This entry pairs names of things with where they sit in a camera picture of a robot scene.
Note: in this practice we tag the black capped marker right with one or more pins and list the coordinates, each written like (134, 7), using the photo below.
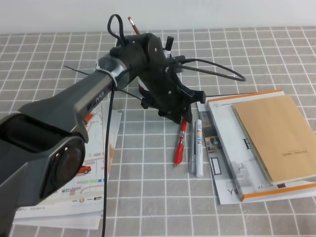
(168, 46)

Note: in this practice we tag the silver grey pen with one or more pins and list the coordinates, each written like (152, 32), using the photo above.
(192, 148)

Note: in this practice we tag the black mesh pen holder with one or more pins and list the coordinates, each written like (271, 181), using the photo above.
(143, 89)

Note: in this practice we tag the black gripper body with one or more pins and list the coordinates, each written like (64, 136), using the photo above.
(166, 93)

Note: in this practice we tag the white paint marker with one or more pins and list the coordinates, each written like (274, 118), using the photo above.
(199, 153)

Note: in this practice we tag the white orange edged book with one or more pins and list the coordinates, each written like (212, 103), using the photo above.
(228, 127)

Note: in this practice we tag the red white map book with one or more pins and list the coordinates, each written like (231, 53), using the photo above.
(84, 193)

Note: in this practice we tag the tan kraft notebook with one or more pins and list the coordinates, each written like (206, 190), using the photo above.
(282, 139)

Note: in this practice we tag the red gel pen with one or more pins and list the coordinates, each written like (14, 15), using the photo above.
(180, 148)

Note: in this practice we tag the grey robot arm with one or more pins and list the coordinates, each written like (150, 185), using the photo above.
(42, 146)

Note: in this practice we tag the white magazine under books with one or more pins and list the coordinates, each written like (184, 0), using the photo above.
(217, 170)

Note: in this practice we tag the red pencil with eraser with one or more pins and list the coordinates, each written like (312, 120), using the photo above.
(133, 26)

